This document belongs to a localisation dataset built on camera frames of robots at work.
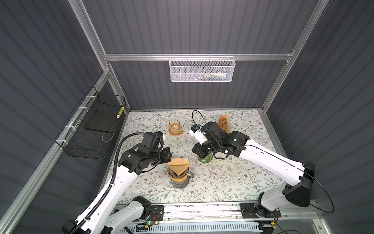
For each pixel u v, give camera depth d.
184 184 0.79
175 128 1.08
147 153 0.52
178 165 0.72
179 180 0.75
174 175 0.75
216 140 0.52
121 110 0.84
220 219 0.72
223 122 1.01
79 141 0.68
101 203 0.40
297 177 0.41
